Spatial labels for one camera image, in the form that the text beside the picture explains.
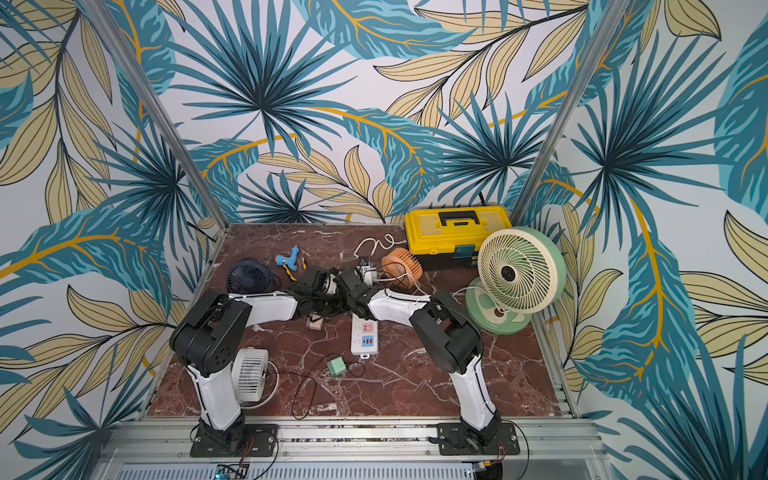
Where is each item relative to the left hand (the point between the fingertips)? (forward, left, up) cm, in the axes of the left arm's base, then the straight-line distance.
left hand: (356, 308), depth 94 cm
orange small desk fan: (+8, -14, +11) cm, 19 cm away
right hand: (+8, -2, +1) cm, 8 cm away
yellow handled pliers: (+14, +24, -1) cm, 28 cm away
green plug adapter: (-18, +4, -1) cm, 18 cm away
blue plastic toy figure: (+19, +25, -1) cm, 31 cm away
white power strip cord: (+28, -10, +1) cm, 30 cm away
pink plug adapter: (-7, +11, +2) cm, 13 cm away
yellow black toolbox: (+19, -29, +13) cm, 37 cm away
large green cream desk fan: (-2, -43, +23) cm, 49 cm away
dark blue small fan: (+6, +33, +7) cm, 34 cm away
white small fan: (-21, +25, +7) cm, 33 cm away
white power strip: (-9, -3, 0) cm, 10 cm away
